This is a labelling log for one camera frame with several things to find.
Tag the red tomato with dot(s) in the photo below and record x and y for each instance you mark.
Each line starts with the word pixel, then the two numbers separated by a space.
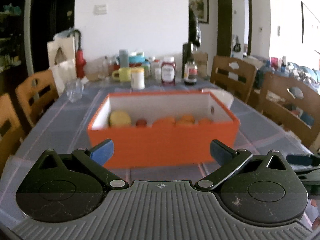
pixel 141 123

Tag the clear glass jar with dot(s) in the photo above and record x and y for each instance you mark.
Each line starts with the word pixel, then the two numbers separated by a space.
pixel 108 66

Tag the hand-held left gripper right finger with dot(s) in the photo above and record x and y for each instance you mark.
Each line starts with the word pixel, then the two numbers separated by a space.
pixel 220 153

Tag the dark door frame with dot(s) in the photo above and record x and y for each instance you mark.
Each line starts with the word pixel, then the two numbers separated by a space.
pixel 223 17

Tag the grey plaid tablecloth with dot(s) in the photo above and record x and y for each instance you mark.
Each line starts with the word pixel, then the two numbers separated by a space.
pixel 62 125

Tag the dark sauce bottle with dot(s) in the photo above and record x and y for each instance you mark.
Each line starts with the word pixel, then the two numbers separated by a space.
pixel 190 73

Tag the teal bowl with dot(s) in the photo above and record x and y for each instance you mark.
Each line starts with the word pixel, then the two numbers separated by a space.
pixel 137 59

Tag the grey tumbler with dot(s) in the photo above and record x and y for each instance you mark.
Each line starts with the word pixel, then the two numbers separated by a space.
pixel 123 58

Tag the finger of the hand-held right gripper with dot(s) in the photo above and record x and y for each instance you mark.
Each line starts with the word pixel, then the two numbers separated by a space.
pixel 312 175
pixel 297 159

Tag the colourful clutter pile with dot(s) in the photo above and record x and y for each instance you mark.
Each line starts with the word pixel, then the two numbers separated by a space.
pixel 295 67

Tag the yellow lemon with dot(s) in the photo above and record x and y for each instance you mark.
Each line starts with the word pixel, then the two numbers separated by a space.
pixel 120 119

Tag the clear glass mug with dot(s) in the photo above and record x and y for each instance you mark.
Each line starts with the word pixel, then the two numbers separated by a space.
pixel 74 91

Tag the large orange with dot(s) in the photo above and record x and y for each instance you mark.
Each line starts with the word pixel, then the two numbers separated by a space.
pixel 163 122
pixel 185 120

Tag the black thermos bottle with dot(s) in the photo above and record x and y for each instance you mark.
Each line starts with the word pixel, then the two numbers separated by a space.
pixel 187 51

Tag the white wall panel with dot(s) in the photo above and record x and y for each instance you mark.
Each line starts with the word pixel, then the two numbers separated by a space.
pixel 100 9

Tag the dark wooden door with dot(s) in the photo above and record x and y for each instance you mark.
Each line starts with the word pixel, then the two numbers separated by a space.
pixel 52 30

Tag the dark wooden cabinet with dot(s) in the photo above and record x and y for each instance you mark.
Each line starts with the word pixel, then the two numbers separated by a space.
pixel 12 42

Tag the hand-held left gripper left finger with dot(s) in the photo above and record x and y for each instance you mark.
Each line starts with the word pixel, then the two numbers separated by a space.
pixel 102 153

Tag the white canister yellow lid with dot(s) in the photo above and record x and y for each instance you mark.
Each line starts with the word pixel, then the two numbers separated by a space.
pixel 138 78

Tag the small framed picture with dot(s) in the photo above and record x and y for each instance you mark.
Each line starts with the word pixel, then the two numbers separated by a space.
pixel 198 8

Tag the small white pill bottle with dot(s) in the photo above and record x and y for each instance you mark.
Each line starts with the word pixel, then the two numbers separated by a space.
pixel 157 74

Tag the beige paper bag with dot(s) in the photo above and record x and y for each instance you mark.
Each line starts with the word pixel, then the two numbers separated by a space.
pixel 53 52

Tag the red umbrella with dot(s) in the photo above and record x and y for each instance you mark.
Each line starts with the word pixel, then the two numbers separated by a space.
pixel 81 63

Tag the orange cardboard box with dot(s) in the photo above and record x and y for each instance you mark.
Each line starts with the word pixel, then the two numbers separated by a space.
pixel 162 145

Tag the yellow mug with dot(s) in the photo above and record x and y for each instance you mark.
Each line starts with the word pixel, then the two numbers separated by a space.
pixel 123 75

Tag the white bowl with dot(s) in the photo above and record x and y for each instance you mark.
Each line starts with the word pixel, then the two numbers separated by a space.
pixel 225 97

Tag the red supplement bottle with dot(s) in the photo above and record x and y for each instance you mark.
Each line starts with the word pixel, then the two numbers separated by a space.
pixel 168 72

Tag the white tote bag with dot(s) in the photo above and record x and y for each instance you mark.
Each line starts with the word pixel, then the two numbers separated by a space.
pixel 63 77

